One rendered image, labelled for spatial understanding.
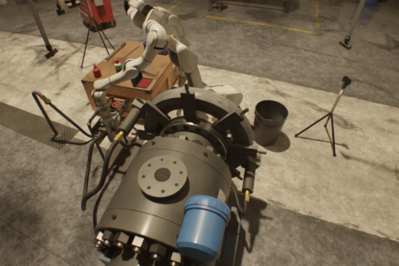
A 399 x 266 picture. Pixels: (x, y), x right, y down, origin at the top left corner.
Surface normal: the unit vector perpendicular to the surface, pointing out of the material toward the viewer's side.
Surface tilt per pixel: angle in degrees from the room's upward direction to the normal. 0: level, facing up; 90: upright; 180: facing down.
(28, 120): 0
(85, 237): 0
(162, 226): 14
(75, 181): 0
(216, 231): 41
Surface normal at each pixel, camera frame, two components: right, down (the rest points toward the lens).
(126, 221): -0.26, -0.76
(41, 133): 0.00, -0.74
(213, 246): 0.64, -0.44
